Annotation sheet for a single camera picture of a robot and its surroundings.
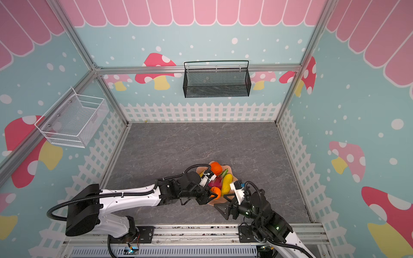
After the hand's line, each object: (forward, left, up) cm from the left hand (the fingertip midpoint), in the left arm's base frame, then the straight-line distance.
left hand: (212, 195), depth 76 cm
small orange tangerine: (+1, -1, +3) cm, 3 cm away
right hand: (-4, -3, +3) cm, 6 cm away
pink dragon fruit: (+7, -2, -1) cm, 8 cm away
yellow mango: (+3, +5, +15) cm, 16 cm away
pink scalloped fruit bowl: (+17, -7, -5) cm, 19 cm away
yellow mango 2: (+10, -8, -4) cm, 13 cm away
